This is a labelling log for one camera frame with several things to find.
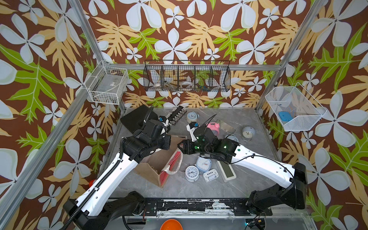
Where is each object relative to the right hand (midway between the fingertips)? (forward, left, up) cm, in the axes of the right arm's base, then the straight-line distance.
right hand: (179, 145), depth 71 cm
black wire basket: (+51, -3, +7) cm, 51 cm away
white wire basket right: (+16, -67, +8) cm, 70 cm away
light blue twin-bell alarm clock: (+18, -36, -20) cm, 45 cm away
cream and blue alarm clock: (+38, -9, -21) cm, 44 cm away
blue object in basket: (+17, -61, +2) cm, 63 cm away
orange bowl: (-31, +4, -21) cm, 38 cm away
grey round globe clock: (+20, -47, -18) cm, 54 cm away
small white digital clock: (-7, -18, -23) cm, 30 cm away
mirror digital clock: (+27, -34, -20) cm, 47 cm away
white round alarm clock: (-7, -7, -21) cm, 23 cm away
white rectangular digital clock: (-6, -27, -19) cm, 34 cm away
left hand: (+4, +5, +2) cm, 7 cm away
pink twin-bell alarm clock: (+22, -23, -14) cm, 35 cm away
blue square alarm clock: (-2, -14, -21) cm, 25 cm away
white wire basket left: (+36, +45, +11) cm, 58 cm away
